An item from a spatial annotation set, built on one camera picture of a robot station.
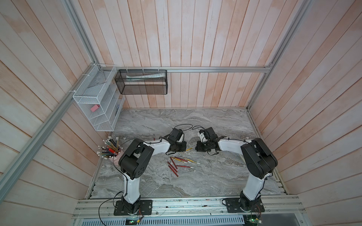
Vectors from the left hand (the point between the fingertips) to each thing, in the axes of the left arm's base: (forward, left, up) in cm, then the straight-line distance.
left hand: (185, 149), depth 96 cm
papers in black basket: (+34, +32, +35) cm, 59 cm away
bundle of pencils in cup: (-7, +45, +12) cm, 47 cm away
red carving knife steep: (-9, +8, 0) cm, 12 cm away
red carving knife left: (-12, +9, 0) cm, 15 cm away
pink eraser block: (+12, +55, +28) cm, 63 cm away
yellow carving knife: (0, -2, 0) cm, 3 cm away
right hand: (+2, -7, 0) cm, 7 cm away
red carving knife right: (-12, -1, 0) cm, 12 cm away
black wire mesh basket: (+43, +32, +25) cm, 59 cm away
